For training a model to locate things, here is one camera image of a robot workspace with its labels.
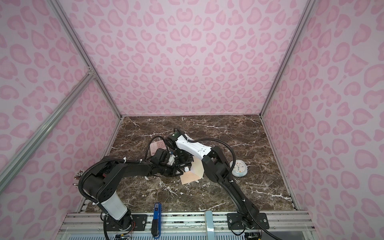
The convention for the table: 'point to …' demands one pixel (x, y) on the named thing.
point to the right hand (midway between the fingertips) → (186, 169)
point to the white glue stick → (186, 169)
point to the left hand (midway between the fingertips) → (183, 172)
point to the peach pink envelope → (196, 173)
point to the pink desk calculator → (155, 145)
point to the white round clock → (240, 169)
